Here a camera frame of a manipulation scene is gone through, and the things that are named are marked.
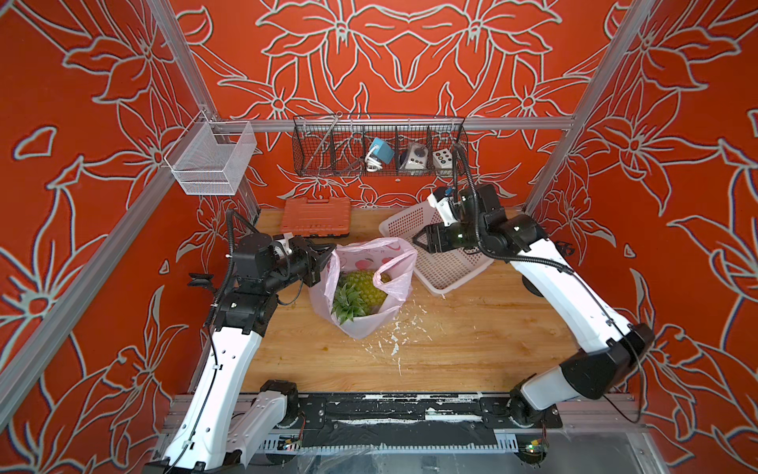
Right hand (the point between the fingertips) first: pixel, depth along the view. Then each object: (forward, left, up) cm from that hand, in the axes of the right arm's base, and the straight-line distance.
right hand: (415, 236), depth 71 cm
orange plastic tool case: (+30, +39, -25) cm, 55 cm away
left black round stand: (-9, +53, -6) cm, 54 cm away
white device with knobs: (+32, -2, 0) cm, 32 cm away
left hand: (-5, +18, +5) cm, 19 cm away
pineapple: (-10, +14, -11) cm, 20 cm away
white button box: (+36, -11, -2) cm, 38 cm away
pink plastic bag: (-3, +6, -7) cm, 9 cm away
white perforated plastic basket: (+10, -12, -31) cm, 35 cm away
